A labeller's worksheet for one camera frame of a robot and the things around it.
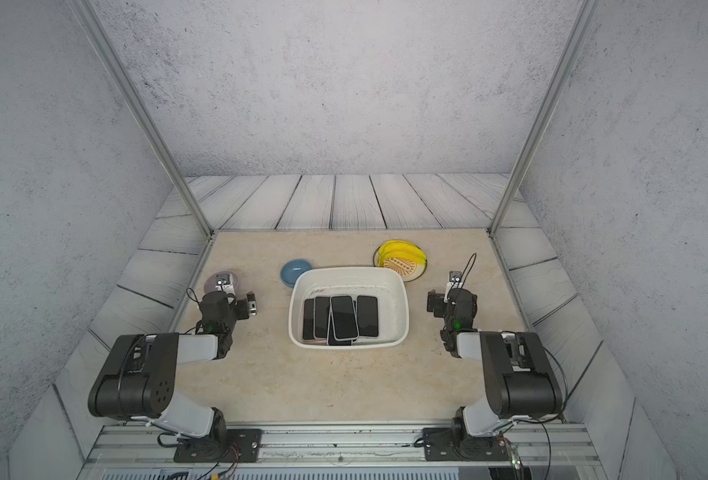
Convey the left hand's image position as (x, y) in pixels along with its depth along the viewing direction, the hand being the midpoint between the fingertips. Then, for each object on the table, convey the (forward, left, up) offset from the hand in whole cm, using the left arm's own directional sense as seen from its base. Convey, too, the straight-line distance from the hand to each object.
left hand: (240, 292), depth 95 cm
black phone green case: (-9, -33, -3) cm, 34 cm away
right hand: (-1, -66, +1) cm, 66 cm away
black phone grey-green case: (-5, -40, -6) cm, 40 cm away
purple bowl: (+6, +12, -2) cm, 13 cm away
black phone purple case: (-4, -25, -6) cm, 26 cm away
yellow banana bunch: (+18, -52, -1) cm, 55 cm away
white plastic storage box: (+5, -47, -3) cm, 47 cm away
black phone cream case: (-14, -29, -4) cm, 32 cm away
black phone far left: (-7, -21, -4) cm, 23 cm away
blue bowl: (+13, -13, -5) cm, 19 cm away
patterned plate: (+12, -56, -6) cm, 58 cm away
